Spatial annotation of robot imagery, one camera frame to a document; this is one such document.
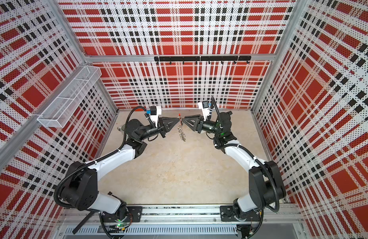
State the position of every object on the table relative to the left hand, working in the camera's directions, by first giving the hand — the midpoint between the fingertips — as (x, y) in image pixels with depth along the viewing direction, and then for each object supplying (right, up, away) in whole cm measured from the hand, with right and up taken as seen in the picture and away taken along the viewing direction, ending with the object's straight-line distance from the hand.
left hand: (179, 121), depth 69 cm
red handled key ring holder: (0, -3, -1) cm, 3 cm away
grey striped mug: (-43, -5, +32) cm, 53 cm away
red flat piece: (-39, +11, +57) cm, 69 cm away
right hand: (+2, 0, +1) cm, 2 cm away
